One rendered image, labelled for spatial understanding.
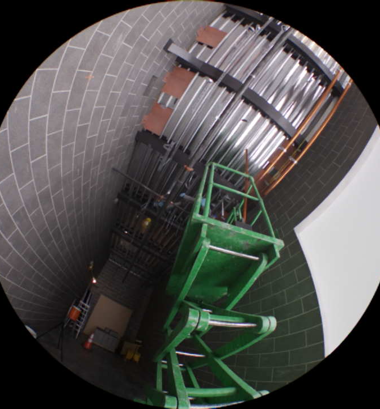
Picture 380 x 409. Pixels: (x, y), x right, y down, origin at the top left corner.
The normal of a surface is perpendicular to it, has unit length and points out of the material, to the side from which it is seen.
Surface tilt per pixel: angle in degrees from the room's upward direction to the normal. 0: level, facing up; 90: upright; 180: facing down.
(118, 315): 90
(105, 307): 90
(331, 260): 90
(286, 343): 90
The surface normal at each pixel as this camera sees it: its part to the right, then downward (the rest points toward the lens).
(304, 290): -0.85, -0.51
